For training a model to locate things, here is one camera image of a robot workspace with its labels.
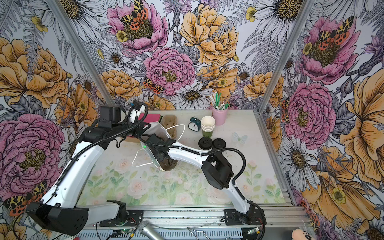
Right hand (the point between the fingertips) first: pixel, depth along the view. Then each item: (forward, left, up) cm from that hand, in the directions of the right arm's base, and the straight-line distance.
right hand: (164, 156), depth 88 cm
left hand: (+2, +4, +23) cm, 23 cm away
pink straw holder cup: (+29, -36, +2) cm, 46 cm away
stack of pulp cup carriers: (+31, +1, -4) cm, 32 cm away
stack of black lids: (+10, -33, -3) cm, 35 cm away
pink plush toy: (-38, -62, -2) cm, 73 cm away
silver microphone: (-35, +4, -3) cm, 36 cm away
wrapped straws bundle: (+35, -35, +9) cm, 50 cm away
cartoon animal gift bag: (+7, +3, +17) cm, 19 cm away
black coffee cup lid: (+6, -24, +4) cm, 25 cm away
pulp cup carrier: (-10, -4, +9) cm, 14 cm away
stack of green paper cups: (+17, -26, +7) cm, 32 cm away
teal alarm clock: (+25, -18, -1) cm, 31 cm away
